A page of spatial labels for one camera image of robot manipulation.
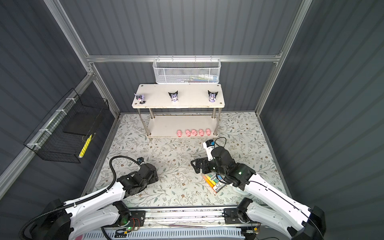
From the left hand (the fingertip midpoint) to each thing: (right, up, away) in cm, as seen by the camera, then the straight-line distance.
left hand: (153, 174), depth 86 cm
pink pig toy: (+20, +24, +13) cm, 33 cm away
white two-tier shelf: (+11, +41, +38) cm, 57 cm away
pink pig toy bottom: (+14, +23, +13) cm, 30 cm away
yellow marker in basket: (-27, +20, -16) cm, 37 cm away
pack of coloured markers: (+34, -3, -1) cm, 35 cm away
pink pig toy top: (+33, +25, +13) cm, 44 cm away
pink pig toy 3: (+28, +24, +13) cm, 39 cm away
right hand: (+27, +10, -12) cm, 31 cm away
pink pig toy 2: (+24, +24, +13) cm, 36 cm away
